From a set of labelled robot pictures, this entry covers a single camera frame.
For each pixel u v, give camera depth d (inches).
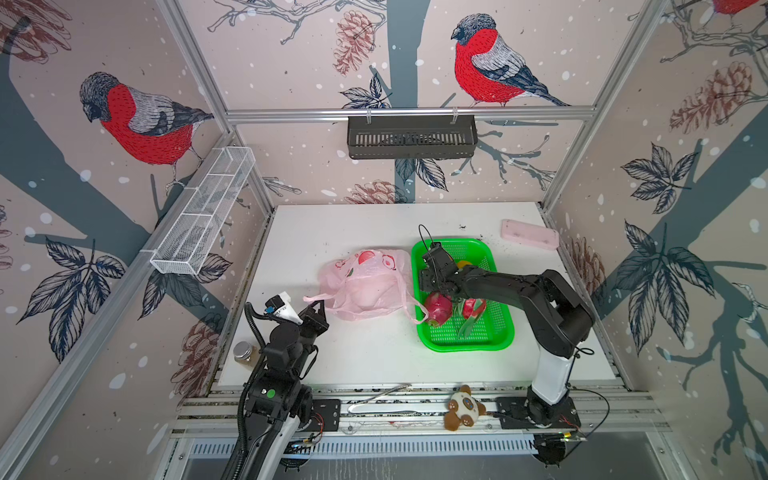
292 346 22.3
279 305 26.3
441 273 29.3
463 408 28.6
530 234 43.3
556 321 19.5
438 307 33.0
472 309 33.6
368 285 37.6
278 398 21.6
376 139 41.9
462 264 38.5
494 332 34.2
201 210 31.0
